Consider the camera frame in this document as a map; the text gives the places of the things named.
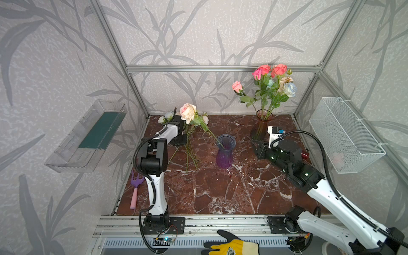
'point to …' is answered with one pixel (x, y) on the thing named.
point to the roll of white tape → (324, 248)
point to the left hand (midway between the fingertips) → (183, 138)
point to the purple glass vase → (224, 157)
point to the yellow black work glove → (234, 246)
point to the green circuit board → (166, 239)
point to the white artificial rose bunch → (190, 129)
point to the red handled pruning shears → (304, 156)
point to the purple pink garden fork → (135, 182)
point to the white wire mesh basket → (349, 144)
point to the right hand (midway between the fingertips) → (254, 136)
